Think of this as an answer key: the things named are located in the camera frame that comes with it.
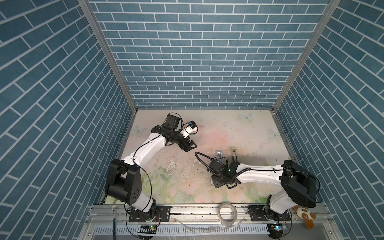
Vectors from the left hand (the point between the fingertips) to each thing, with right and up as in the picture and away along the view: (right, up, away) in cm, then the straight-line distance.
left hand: (192, 141), depth 84 cm
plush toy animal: (+55, -33, -13) cm, 65 cm away
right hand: (+13, -23, +1) cm, 26 cm away
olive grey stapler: (+26, -10, +9) cm, 29 cm away
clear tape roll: (+16, -37, -14) cm, 43 cm away
